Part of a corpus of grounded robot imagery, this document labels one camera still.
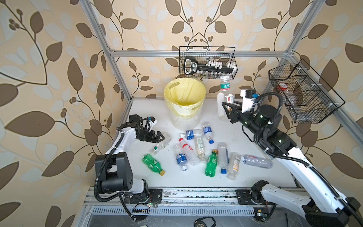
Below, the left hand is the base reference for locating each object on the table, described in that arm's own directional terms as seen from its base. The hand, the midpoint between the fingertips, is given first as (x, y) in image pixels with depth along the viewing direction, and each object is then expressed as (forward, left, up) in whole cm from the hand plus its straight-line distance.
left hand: (154, 136), depth 86 cm
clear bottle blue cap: (-9, -43, -9) cm, 45 cm away
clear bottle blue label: (-11, -17, -5) cm, 21 cm away
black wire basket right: (+8, -83, +25) cm, 87 cm away
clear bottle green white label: (-1, -29, -5) cm, 29 cm away
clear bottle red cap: (-8, -22, -7) cm, 24 cm away
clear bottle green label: (-6, +1, -8) cm, 10 cm away
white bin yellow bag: (+32, -18, +3) cm, 37 cm away
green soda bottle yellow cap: (-15, -1, -6) cm, 16 cm away
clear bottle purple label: (-13, -61, -5) cm, 63 cm away
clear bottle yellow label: (-14, -48, -5) cm, 50 cm away
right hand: (0, -38, +30) cm, 48 cm away
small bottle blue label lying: (+5, -23, -5) cm, 24 cm away
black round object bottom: (-42, -26, -8) cm, 50 cm away
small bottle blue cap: (+7, -35, -6) cm, 36 cm away
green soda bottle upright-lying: (-16, -34, -6) cm, 38 cm away
